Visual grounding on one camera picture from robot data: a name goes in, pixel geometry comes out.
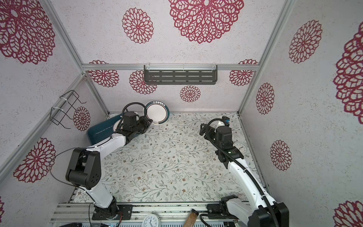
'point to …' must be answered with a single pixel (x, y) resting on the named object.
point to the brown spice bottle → (191, 218)
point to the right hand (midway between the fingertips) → (207, 125)
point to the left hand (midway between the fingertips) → (152, 121)
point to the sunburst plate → (116, 124)
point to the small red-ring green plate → (158, 111)
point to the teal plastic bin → (101, 130)
